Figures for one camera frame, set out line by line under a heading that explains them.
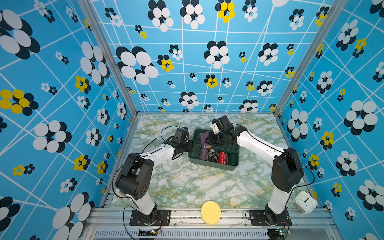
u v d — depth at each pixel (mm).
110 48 845
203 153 906
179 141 723
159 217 726
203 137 860
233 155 902
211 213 725
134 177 462
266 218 655
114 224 750
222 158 889
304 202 757
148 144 1014
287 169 472
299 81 963
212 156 886
